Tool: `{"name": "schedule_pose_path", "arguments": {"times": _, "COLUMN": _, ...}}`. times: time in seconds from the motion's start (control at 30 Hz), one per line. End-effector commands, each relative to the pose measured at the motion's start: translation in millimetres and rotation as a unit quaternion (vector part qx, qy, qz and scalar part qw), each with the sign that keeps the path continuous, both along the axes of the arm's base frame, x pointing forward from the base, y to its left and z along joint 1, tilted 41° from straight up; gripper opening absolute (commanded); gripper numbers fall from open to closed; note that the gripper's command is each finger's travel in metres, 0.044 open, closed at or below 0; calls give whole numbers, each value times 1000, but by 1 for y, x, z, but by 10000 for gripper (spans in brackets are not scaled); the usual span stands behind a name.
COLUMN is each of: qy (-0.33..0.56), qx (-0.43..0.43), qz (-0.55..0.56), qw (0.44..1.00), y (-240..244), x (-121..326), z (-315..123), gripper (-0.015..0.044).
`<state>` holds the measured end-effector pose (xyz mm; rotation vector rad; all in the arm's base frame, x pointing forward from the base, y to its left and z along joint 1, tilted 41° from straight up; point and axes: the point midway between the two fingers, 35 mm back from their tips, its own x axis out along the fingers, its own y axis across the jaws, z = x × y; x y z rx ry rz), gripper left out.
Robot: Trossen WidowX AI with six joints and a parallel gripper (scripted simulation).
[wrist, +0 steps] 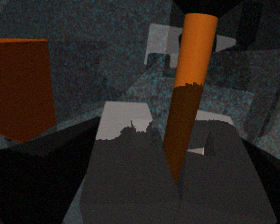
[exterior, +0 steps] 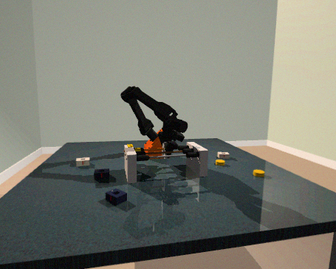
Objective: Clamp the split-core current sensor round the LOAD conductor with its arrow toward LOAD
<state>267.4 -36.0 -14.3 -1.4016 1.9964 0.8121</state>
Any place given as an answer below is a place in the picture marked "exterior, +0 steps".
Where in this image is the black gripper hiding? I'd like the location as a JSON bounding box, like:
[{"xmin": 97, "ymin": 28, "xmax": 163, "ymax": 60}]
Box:
[{"xmin": 158, "ymin": 127, "xmax": 178, "ymax": 151}]

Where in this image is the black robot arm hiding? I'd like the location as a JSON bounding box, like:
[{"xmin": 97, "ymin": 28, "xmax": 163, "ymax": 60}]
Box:
[{"xmin": 120, "ymin": 86, "xmax": 188, "ymax": 142}]

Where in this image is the yellow short cylinder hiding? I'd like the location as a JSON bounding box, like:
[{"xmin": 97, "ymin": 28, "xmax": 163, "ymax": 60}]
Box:
[
  {"xmin": 216, "ymin": 160, "xmax": 225, "ymax": 166},
  {"xmin": 253, "ymin": 170, "xmax": 264, "ymax": 177}
]

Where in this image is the small white block with red marking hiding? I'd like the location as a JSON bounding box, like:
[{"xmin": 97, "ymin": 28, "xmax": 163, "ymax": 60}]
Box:
[{"xmin": 218, "ymin": 152, "xmax": 230, "ymax": 159}]

